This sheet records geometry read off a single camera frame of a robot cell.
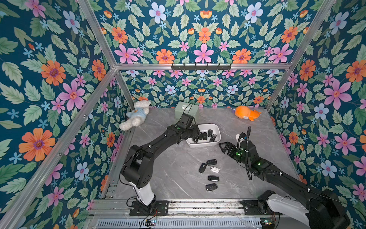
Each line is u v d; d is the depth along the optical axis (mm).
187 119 693
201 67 932
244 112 1077
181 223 703
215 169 862
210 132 1033
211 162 887
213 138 1001
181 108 1101
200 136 1012
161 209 735
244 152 625
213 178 823
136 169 464
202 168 870
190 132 801
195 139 980
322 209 397
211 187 799
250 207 730
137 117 1047
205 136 1014
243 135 763
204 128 1045
